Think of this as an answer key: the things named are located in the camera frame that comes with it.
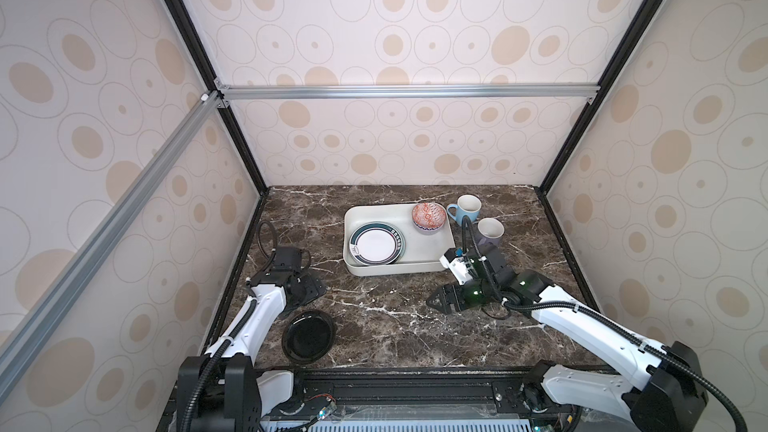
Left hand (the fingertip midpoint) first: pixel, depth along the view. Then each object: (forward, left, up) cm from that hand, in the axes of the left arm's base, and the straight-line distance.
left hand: (317, 289), depth 86 cm
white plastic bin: (+17, -32, -6) cm, 37 cm away
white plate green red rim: (+19, -16, -4) cm, 25 cm away
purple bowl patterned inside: (+29, -34, -3) cm, 45 cm away
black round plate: (-11, +2, -8) cm, 14 cm away
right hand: (-5, -34, +7) cm, 35 cm away
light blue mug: (+32, -48, 0) cm, 58 cm away
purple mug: (+22, -55, -3) cm, 59 cm away
